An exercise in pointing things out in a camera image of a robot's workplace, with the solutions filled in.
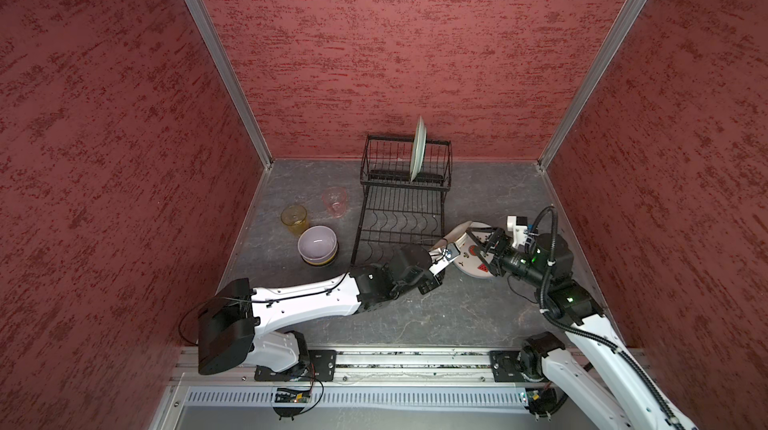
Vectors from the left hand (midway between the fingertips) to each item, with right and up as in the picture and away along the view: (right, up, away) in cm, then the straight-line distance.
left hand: (439, 261), depth 74 cm
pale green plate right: (-5, +29, +2) cm, 29 cm away
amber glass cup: (-45, +9, +23) cm, 51 cm away
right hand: (+6, +4, -3) cm, 8 cm away
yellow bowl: (-33, -3, +12) cm, 35 cm away
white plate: (+9, +6, -11) cm, 16 cm away
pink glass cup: (-33, +15, +30) cm, 47 cm away
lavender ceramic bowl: (-36, +2, +16) cm, 39 cm away
